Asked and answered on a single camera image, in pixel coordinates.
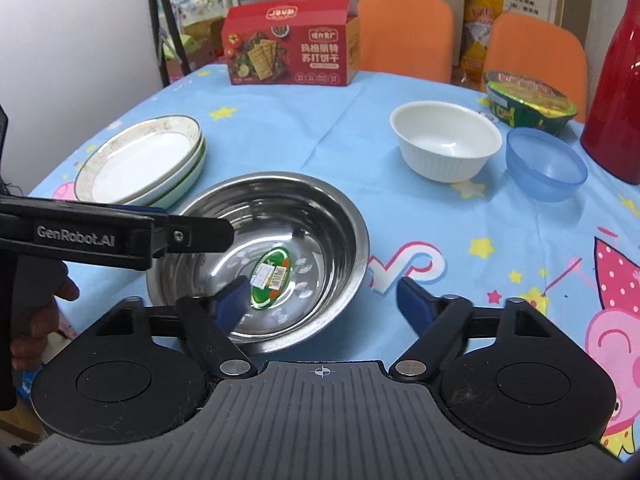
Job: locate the white gold-rimmed plate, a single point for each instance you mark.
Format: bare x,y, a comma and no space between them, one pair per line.
133,160

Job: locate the person's left hand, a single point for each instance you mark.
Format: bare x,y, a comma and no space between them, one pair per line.
27,350

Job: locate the yellow snack bag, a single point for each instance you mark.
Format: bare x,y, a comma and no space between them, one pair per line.
478,18

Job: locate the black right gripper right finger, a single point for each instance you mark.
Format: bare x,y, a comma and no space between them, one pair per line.
439,323

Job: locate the white ribbed bowl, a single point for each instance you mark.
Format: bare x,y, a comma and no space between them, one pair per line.
444,142

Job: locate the light green plastic plate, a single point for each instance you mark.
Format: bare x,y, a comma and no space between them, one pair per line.
178,191

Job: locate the stainless steel bowl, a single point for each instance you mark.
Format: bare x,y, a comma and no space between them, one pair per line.
301,243

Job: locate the green instant noodle cup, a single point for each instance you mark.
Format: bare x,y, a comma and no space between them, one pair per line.
522,102

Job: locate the black metal rack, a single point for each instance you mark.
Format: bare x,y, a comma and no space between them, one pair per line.
165,33

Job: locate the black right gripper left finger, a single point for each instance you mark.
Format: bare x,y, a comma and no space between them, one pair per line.
207,325

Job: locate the red cracker box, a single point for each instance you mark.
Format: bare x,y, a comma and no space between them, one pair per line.
292,42

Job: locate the blue translucent plastic bowl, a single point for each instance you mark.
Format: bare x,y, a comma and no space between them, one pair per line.
543,167

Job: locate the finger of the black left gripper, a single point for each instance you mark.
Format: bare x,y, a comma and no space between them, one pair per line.
191,235

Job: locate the orange chair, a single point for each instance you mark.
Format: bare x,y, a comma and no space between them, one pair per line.
530,47
411,38

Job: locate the orange chair left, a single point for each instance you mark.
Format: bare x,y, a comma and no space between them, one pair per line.
411,38

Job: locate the orange chair right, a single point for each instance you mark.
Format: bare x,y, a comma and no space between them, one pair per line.
530,47

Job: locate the white floral plate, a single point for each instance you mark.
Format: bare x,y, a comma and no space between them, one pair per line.
167,182

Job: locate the red thermos jug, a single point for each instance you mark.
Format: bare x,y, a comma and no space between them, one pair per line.
611,136

